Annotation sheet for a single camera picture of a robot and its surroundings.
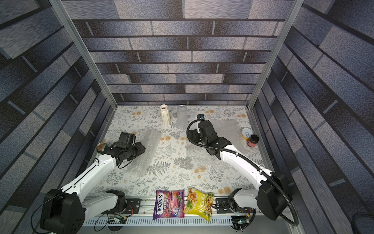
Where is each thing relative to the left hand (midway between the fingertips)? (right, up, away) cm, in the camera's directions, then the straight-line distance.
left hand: (144, 148), depth 85 cm
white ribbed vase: (+10, +20, +13) cm, 26 cm away
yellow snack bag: (+33, -25, -14) cm, 43 cm away
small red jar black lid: (+68, +4, +5) cm, 69 cm away
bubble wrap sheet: (+56, +10, +17) cm, 59 cm away
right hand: (+30, +11, -3) cm, 32 cm away
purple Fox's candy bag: (+17, -26, -13) cm, 33 cm away
